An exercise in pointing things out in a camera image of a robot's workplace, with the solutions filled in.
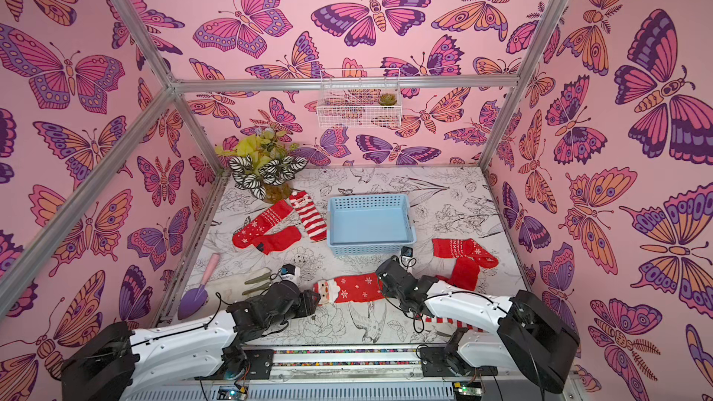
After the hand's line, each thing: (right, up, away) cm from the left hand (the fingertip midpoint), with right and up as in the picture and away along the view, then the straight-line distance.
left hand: (319, 297), depth 84 cm
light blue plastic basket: (+16, +20, +18) cm, 31 cm away
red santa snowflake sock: (+9, +2, +2) cm, 9 cm away
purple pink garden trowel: (-39, -1, +1) cm, 39 cm away
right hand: (+22, +4, +4) cm, 22 cm away
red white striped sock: (+32, +7, -31) cm, 45 cm away
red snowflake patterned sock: (-26, +17, +16) cm, 35 cm away
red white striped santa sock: (-6, +22, +19) cm, 30 cm away
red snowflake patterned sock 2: (+49, +11, +8) cm, 50 cm away
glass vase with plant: (-19, +41, +5) cm, 45 cm away
